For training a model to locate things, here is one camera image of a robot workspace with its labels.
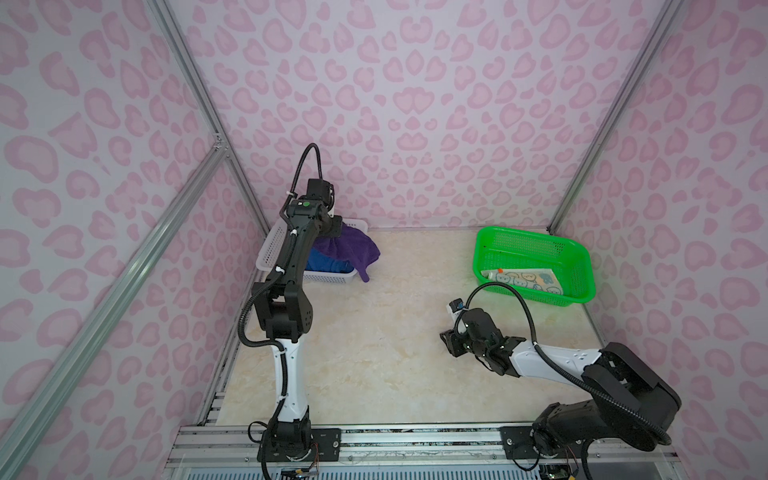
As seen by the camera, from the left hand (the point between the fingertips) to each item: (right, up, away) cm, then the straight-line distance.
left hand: (338, 224), depth 95 cm
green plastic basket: (+73, -15, +13) cm, 75 cm away
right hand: (+33, -32, -6) cm, 47 cm away
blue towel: (-10, -12, +12) cm, 20 cm away
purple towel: (+3, -6, +3) cm, 8 cm away
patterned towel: (+68, -18, +9) cm, 71 cm away
